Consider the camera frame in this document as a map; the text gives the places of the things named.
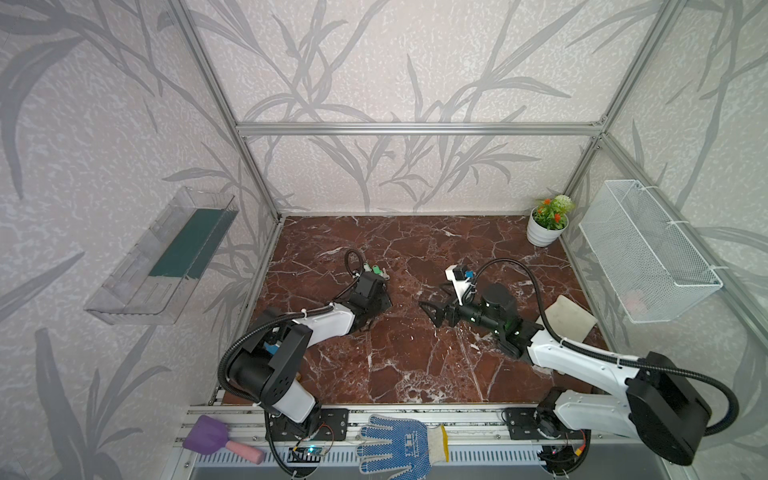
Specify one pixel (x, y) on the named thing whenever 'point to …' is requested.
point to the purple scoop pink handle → (209, 434)
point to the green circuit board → (305, 454)
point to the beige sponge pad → (570, 320)
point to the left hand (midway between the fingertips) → (392, 288)
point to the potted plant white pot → (547, 220)
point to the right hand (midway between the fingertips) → (431, 285)
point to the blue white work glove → (411, 445)
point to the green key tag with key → (377, 270)
